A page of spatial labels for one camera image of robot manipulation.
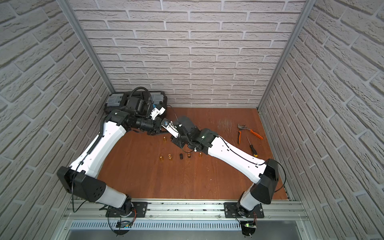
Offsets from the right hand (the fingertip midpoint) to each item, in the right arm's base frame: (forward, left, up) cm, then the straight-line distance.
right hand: (178, 130), depth 73 cm
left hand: (-1, +2, +3) cm, 4 cm away
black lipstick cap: (-2, +1, -24) cm, 24 cm away
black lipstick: (-2, -4, -24) cm, 24 cm away
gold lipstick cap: (+12, +13, -25) cm, 30 cm away
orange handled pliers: (+19, -44, -26) cm, 55 cm away
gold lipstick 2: (-3, +8, -22) cm, 23 cm away
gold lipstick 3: (-1, -11, -25) cm, 27 cm away
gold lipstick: (-2, +13, -25) cm, 29 cm away
